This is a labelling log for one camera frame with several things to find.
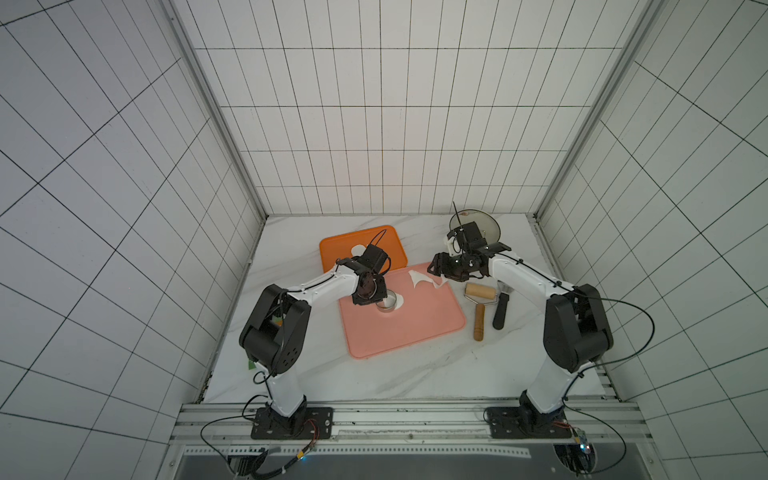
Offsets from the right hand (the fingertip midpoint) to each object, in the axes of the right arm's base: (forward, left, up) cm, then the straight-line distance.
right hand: (425, 270), depth 91 cm
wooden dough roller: (-3, -19, -8) cm, 21 cm away
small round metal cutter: (-7, +11, -9) cm, 16 cm away
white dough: (-7, +8, -8) cm, 13 cm away
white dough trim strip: (+4, +2, -10) cm, 10 cm away
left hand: (-9, +16, -6) cm, 19 cm away
